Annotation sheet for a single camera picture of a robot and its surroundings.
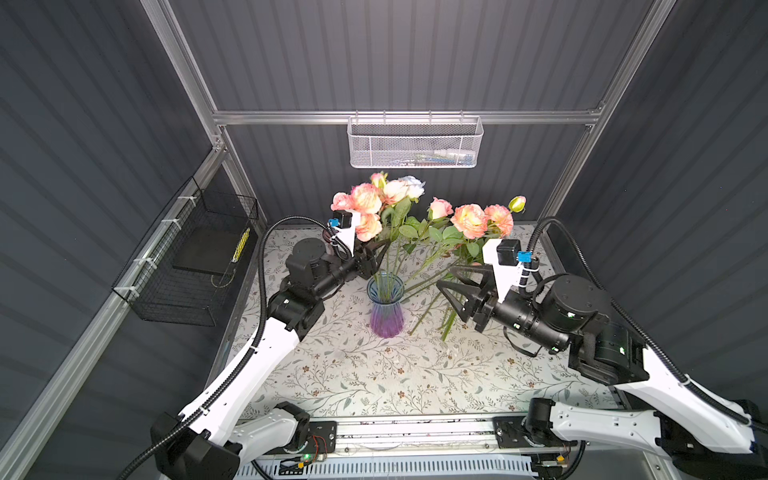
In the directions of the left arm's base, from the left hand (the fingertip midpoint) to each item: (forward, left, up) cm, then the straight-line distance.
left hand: (382, 236), depth 66 cm
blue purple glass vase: (-1, -1, -20) cm, 20 cm away
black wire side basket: (0, +49, -10) cm, 50 cm away
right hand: (-17, -11, +6) cm, 21 cm away
